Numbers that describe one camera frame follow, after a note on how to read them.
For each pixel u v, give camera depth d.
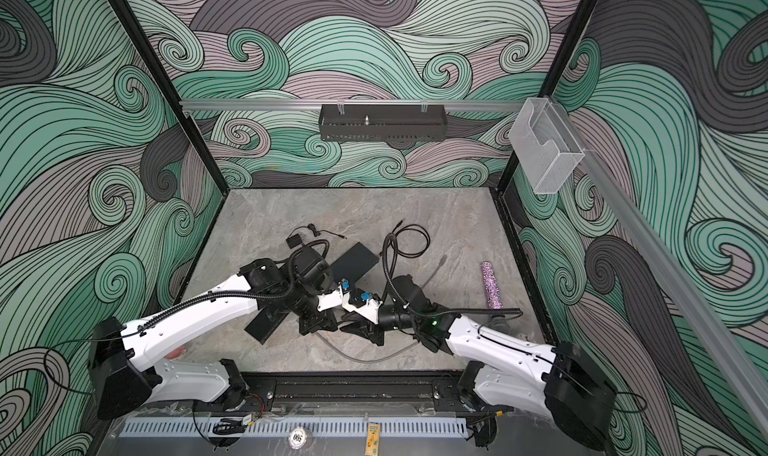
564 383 0.40
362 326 0.63
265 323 0.81
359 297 0.60
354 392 0.75
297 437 0.63
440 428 0.70
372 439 0.67
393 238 1.07
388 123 0.98
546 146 0.78
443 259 1.00
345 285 0.63
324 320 0.62
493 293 0.88
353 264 1.00
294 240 1.01
